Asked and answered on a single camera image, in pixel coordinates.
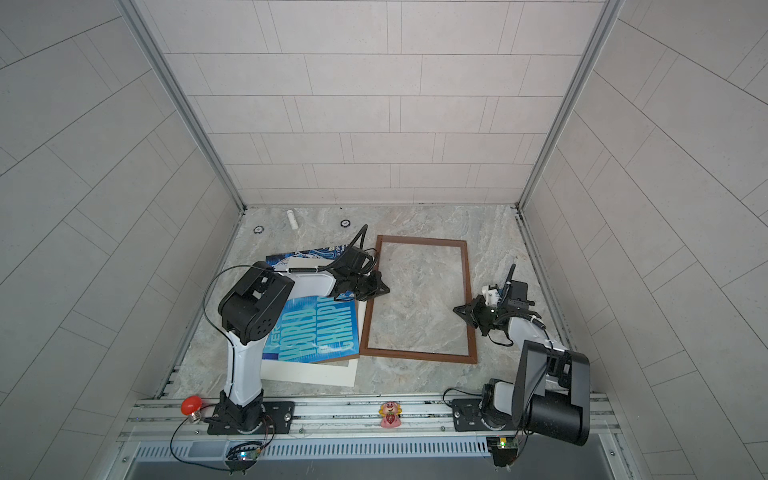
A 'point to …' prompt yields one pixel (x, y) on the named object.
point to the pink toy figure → (390, 413)
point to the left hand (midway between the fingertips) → (398, 286)
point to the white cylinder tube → (292, 219)
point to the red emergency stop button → (192, 406)
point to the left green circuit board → (241, 458)
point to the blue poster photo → (313, 329)
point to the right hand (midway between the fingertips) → (456, 306)
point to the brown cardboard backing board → (356, 356)
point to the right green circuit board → (504, 450)
